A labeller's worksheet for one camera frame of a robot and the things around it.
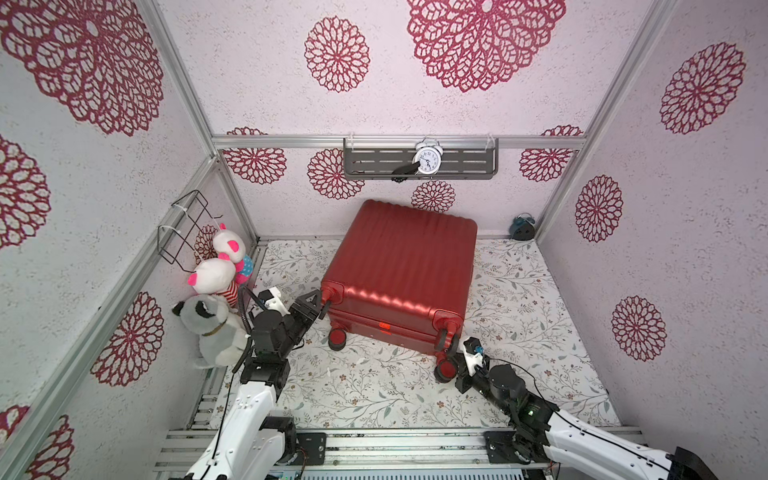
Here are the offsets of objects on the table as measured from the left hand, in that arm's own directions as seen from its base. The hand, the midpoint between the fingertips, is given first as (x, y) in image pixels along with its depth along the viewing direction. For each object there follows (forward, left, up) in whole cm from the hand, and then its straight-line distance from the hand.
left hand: (321, 297), depth 80 cm
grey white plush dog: (-8, +28, -8) cm, 30 cm away
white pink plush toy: (+19, +30, -1) cm, 36 cm away
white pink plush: (+6, +30, +1) cm, 31 cm away
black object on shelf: (+38, -24, +13) cm, 47 cm away
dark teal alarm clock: (+42, -71, -15) cm, 84 cm away
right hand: (-11, -34, -10) cm, 37 cm away
